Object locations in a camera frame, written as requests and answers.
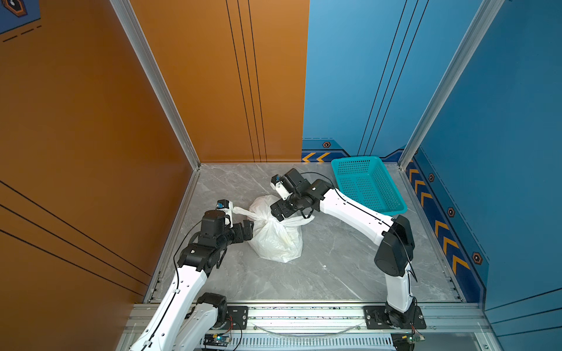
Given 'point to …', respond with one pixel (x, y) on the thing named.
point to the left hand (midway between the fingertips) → (243, 221)
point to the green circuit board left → (217, 339)
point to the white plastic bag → (274, 240)
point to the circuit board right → (412, 338)
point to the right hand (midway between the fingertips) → (283, 205)
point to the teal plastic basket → (368, 180)
